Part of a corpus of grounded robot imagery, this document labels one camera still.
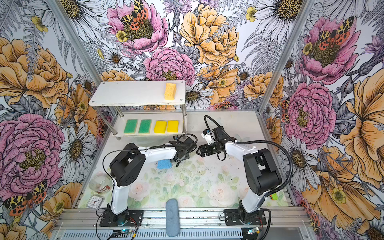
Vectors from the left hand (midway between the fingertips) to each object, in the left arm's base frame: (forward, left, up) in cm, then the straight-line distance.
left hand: (179, 158), depth 95 cm
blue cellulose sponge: (-5, +8, +3) cm, 10 cm away
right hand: (0, -15, +5) cm, 16 cm away
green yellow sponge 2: (+20, +33, +7) cm, 39 cm away
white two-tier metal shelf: (+47, +33, -3) cm, 58 cm away
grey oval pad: (-33, +1, +3) cm, 33 cm away
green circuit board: (-38, +26, -2) cm, 46 cm away
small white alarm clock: (-25, +41, +1) cm, 48 cm away
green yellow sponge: (+20, +24, +7) cm, 32 cm away
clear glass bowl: (-15, +43, 0) cm, 46 cm away
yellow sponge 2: (+19, +13, +7) cm, 25 cm away
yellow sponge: (+20, +5, +7) cm, 22 cm away
